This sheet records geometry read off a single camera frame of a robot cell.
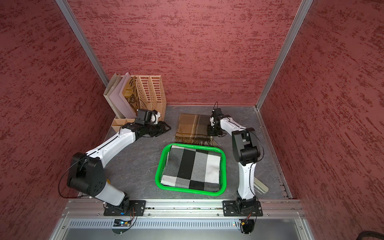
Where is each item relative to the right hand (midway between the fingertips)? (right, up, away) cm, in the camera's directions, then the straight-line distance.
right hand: (210, 134), depth 101 cm
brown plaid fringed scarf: (-12, +4, +2) cm, 13 cm away
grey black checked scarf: (-12, -17, -20) cm, 29 cm away
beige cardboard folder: (-63, +36, -7) cm, 72 cm away
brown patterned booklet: (-55, +29, +1) cm, 62 cm away
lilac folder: (-59, +26, -13) cm, 66 cm away
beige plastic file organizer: (-50, +32, +11) cm, 61 cm away
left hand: (-26, +4, -15) cm, 30 cm away
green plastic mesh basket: (-30, -17, -24) cm, 42 cm away
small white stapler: (+25, -25, -24) cm, 42 cm away
